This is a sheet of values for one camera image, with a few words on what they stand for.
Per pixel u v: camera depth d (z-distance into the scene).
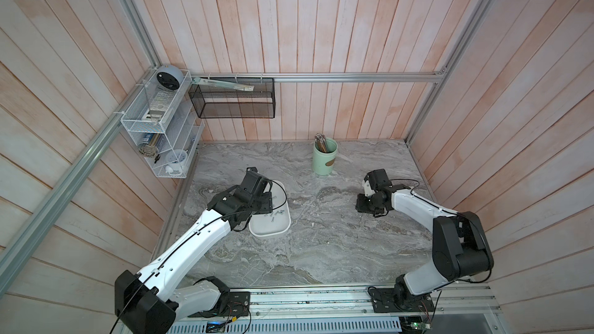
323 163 1.01
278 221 0.92
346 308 0.73
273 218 0.93
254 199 0.58
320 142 0.98
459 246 0.45
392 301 0.73
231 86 0.91
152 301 0.37
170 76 0.80
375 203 0.71
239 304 0.74
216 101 1.06
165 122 0.75
